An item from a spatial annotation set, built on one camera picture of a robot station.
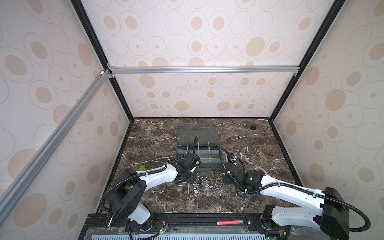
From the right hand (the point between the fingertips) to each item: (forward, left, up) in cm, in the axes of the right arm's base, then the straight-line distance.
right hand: (225, 172), depth 82 cm
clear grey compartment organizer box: (+29, +11, -10) cm, 33 cm away
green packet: (+7, +49, -7) cm, 50 cm away
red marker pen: (-22, 0, -9) cm, 24 cm away
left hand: (+2, +16, -5) cm, 17 cm away
